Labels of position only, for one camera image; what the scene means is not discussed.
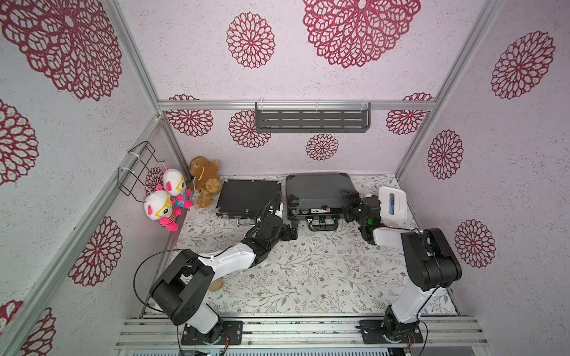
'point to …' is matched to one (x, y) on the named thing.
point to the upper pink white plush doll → (174, 183)
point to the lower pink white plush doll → (158, 207)
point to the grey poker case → (320, 199)
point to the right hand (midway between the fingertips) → (339, 193)
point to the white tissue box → (392, 205)
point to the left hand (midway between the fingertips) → (288, 222)
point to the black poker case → (244, 199)
